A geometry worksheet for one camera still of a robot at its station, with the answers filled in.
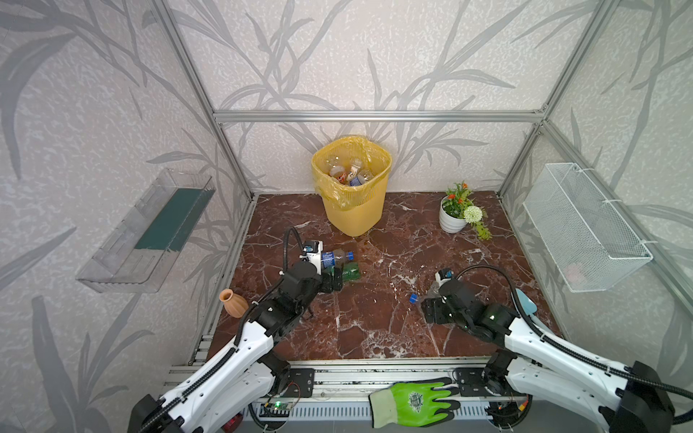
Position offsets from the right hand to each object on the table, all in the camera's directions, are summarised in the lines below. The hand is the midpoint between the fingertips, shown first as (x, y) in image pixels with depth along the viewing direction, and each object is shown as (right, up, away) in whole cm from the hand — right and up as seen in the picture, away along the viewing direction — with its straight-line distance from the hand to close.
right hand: (431, 295), depth 83 cm
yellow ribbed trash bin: (-25, +27, +6) cm, 37 cm away
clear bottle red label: (-31, +42, +19) cm, 55 cm away
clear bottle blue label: (-34, +10, +11) cm, 37 cm away
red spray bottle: (-53, -26, -18) cm, 62 cm away
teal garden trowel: (+34, -5, +5) cm, 35 cm away
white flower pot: (+11, +22, +17) cm, 30 cm away
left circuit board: (-45, -28, -11) cm, 54 cm away
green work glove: (-8, -24, -14) cm, 29 cm away
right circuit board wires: (+18, -28, -12) cm, 35 cm away
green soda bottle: (-25, +6, +9) cm, 27 cm away
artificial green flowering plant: (+14, +29, +15) cm, 36 cm away
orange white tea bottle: (-25, +45, +21) cm, 56 cm away
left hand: (-30, +13, -5) cm, 33 cm away
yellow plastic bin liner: (-30, +50, +19) cm, 61 cm away
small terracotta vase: (-59, -2, -4) cm, 59 cm away
